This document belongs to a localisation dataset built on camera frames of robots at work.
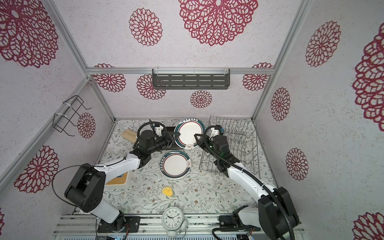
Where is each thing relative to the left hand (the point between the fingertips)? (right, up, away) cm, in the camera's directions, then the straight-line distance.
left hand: (180, 136), depth 82 cm
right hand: (+8, +2, -4) cm, 9 cm away
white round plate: (+4, +5, +1) cm, 6 cm away
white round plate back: (-4, -19, +13) cm, 23 cm away
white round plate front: (-4, -23, +6) cm, 25 cm away
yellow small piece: (-7, -30, 0) cm, 31 cm away
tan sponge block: (-38, 0, +24) cm, 45 cm away
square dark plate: (-3, -5, -6) cm, 8 cm away
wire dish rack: (+42, -2, +26) cm, 50 cm away
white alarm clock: (-2, -41, -10) cm, 42 cm away
